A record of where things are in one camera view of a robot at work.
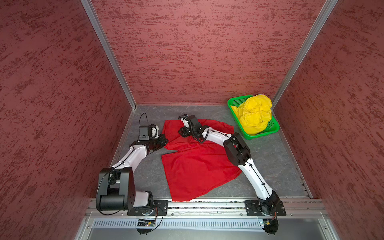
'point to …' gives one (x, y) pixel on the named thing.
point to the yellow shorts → (254, 113)
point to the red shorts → (195, 169)
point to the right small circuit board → (271, 226)
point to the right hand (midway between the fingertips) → (181, 132)
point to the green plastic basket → (272, 127)
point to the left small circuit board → (143, 222)
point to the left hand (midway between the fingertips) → (168, 142)
